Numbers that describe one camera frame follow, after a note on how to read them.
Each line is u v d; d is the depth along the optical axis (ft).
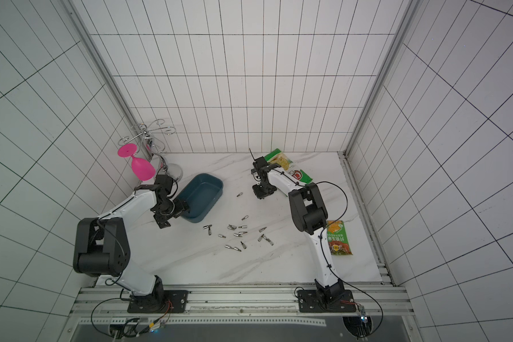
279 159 3.79
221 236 2.90
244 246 2.80
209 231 2.94
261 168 2.67
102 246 1.48
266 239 2.87
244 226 2.98
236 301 2.44
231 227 2.96
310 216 1.93
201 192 3.40
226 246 2.82
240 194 3.37
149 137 2.94
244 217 3.10
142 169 3.06
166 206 2.44
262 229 2.95
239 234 2.94
